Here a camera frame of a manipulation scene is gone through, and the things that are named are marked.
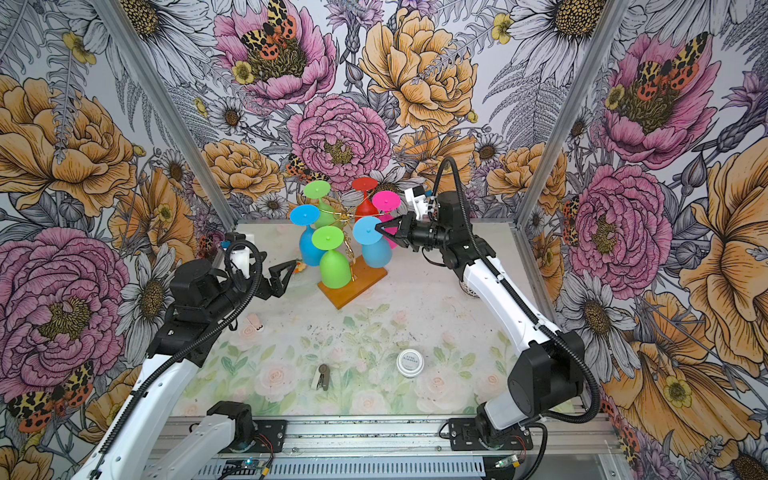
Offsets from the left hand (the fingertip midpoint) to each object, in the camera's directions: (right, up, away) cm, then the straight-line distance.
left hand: (281, 268), depth 72 cm
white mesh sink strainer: (+51, -9, +28) cm, 58 cm away
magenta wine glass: (+25, +17, +8) cm, 31 cm away
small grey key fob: (+7, -30, +10) cm, 32 cm away
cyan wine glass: (+5, +13, +5) cm, 15 cm away
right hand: (+22, +7, -1) cm, 24 cm away
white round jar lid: (+31, -26, +9) cm, 41 cm away
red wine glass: (+18, +17, +19) cm, 31 cm away
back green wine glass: (+6, +21, +12) cm, 25 cm away
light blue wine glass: (+22, +4, +7) cm, 24 cm away
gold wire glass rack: (+14, +12, +8) cm, 20 cm away
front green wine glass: (+12, 0, +5) cm, 13 cm away
